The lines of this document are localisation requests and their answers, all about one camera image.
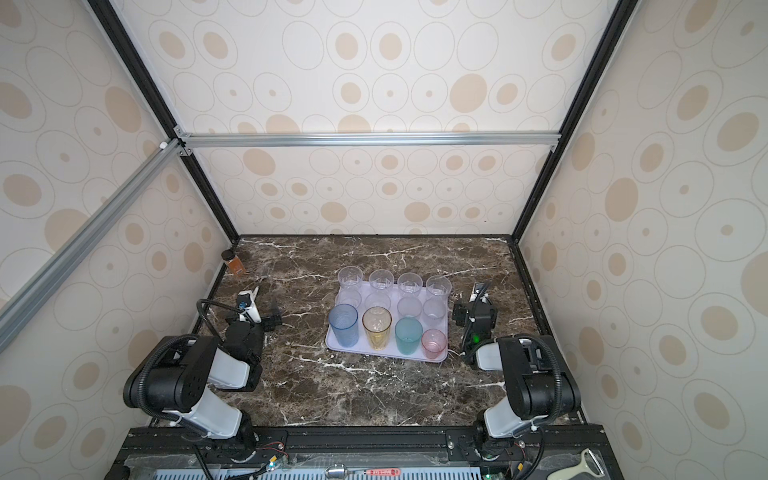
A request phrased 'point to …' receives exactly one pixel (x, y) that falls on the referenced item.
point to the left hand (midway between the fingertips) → (265, 294)
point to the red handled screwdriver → (379, 472)
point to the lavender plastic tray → (392, 350)
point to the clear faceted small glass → (378, 299)
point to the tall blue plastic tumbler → (344, 321)
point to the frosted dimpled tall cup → (409, 306)
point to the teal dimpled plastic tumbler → (408, 332)
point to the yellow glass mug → (377, 321)
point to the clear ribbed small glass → (348, 296)
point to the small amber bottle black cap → (229, 256)
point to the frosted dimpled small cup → (434, 309)
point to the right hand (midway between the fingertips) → (477, 299)
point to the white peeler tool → (588, 464)
